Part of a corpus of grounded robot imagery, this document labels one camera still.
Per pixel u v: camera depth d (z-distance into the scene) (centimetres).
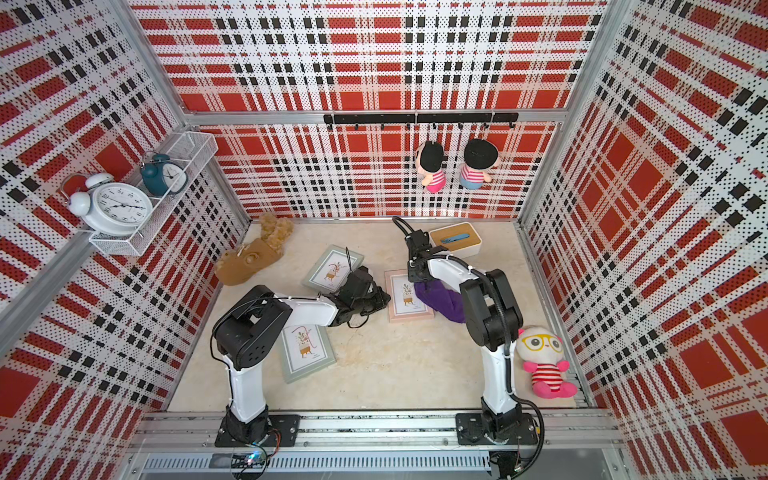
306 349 87
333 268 105
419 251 75
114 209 63
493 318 53
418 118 88
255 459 69
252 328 52
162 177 72
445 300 92
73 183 58
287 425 75
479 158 93
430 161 94
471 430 73
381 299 86
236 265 96
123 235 64
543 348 80
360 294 78
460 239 110
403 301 97
